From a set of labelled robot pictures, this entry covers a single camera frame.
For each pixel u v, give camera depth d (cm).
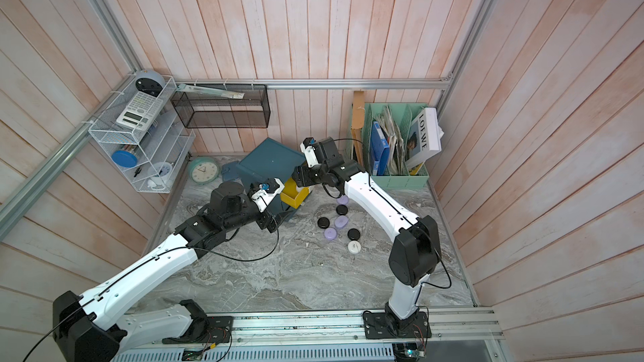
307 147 74
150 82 81
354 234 93
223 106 104
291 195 80
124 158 76
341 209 101
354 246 88
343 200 101
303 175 73
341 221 95
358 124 84
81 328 37
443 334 73
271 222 65
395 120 101
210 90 93
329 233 93
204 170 104
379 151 98
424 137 90
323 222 96
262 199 60
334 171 61
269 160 88
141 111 78
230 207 55
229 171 111
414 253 45
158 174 84
